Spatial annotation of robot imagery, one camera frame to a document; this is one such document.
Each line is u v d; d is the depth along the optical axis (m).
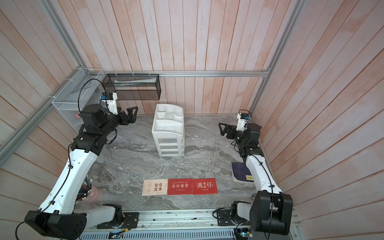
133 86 1.04
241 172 0.88
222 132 0.73
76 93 0.78
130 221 0.73
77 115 0.82
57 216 0.37
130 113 0.61
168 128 0.86
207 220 0.75
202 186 0.85
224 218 0.73
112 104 0.59
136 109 0.67
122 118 0.60
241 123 0.71
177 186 0.84
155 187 0.84
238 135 0.70
